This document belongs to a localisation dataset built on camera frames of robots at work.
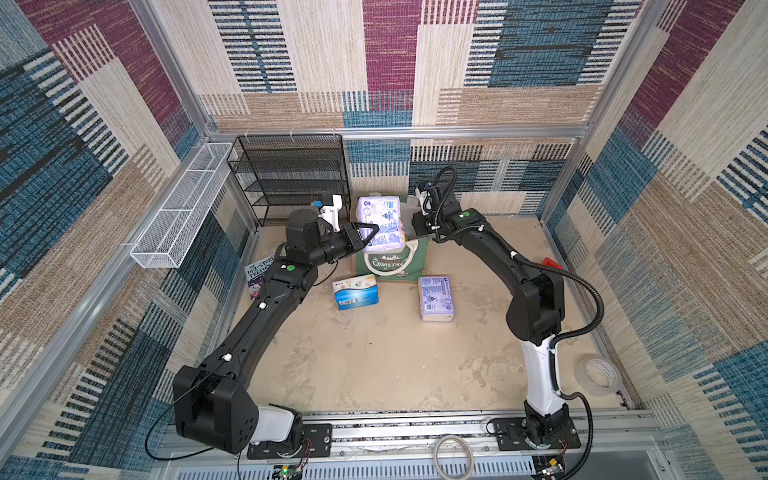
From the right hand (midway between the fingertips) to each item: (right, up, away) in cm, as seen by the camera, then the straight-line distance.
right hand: (424, 222), depth 95 cm
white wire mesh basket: (-63, -5, -23) cm, 67 cm away
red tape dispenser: (+44, -13, +7) cm, 46 cm away
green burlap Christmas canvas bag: (-4, -13, -3) cm, 14 cm away
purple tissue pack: (+3, -23, -3) cm, 24 cm away
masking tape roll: (+46, -43, -12) cm, 64 cm away
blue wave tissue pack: (-21, -21, -3) cm, 30 cm away
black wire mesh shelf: (-48, +19, +13) cm, 53 cm away
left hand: (-14, -4, -22) cm, 26 cm away
